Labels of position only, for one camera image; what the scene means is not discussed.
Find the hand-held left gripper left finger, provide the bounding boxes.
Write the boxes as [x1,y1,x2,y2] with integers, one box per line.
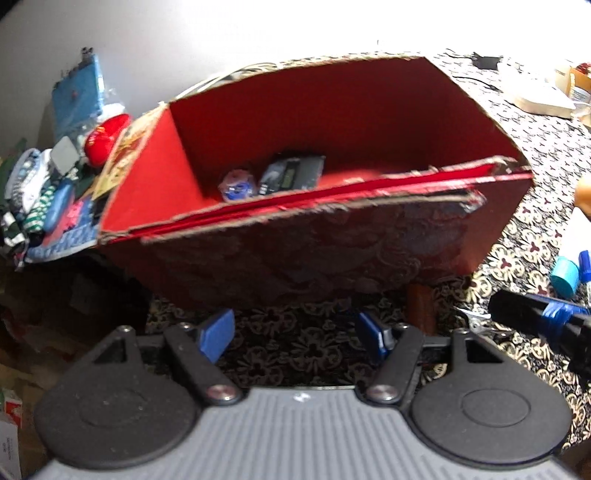
[85,309,242,407]

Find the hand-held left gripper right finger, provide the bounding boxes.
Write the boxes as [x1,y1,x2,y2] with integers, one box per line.
[355,311,506,404]

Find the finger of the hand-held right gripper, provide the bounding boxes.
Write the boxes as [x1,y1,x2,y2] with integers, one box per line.
[488,291,591,370]

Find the clear blue correction tape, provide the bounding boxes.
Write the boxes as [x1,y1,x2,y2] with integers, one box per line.
[221,167,258,202]

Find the black digital device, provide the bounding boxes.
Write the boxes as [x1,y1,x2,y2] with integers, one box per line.
[257,154,327,195]

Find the red cardboard box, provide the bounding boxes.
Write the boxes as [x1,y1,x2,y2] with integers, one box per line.
[97,54,536,310]

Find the white tube with blue cap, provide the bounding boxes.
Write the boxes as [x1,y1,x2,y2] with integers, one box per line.
[549,208,591,297]

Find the wooden gourd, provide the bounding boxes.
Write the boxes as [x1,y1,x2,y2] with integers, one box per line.
[575,174,591,212]

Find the blue checkered towel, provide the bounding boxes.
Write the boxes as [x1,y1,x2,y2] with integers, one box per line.
[24,198,101,265]

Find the yellow illustrated book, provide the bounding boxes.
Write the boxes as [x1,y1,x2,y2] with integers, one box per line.
[91,115,160,201]

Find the blue glasses case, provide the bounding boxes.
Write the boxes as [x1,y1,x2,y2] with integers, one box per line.
[43,176,75,232]

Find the white power strip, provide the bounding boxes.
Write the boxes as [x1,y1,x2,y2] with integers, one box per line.
[505,76,577,117]

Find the green striped socks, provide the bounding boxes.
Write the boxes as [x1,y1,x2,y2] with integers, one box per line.
[23,181,60,238]

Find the red round pouch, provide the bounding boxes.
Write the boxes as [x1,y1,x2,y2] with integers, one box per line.
[83,113,133,168]

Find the orange carton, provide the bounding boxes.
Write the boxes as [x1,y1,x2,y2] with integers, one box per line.
[568,66,591,106]

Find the red and white carton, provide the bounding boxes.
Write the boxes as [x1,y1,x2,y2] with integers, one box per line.
[0,391,25,480]

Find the small square mirror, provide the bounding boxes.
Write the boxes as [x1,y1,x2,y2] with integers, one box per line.
[50,136,80,175]

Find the pile of folded clothes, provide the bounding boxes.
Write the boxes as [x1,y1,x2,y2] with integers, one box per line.
[0,145,52,261]

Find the black power adapter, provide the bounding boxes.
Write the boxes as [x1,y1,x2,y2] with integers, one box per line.
[470,52,503,71]

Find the black cable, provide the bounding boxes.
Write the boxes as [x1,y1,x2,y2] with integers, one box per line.
[443,69,504,93]

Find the coiled white cable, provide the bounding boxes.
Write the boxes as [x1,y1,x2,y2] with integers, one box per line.
[174,64,280,101]

